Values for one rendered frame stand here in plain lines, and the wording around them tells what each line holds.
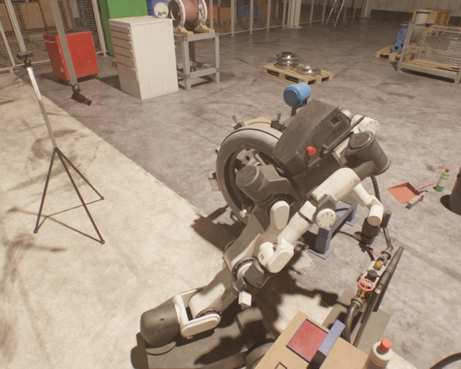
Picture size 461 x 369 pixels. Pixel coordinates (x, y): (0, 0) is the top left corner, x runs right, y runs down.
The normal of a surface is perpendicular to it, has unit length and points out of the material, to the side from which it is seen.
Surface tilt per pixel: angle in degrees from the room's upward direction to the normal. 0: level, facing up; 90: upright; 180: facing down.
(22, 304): 0
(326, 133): 80
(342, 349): 0
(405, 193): 0
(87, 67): 90
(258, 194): 104
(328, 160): 87
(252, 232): 57
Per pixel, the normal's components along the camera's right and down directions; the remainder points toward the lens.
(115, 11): 0.68, 0.41
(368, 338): 0.00, -0.83
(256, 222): -0.78, -0.30
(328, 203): 0.22, 0.40
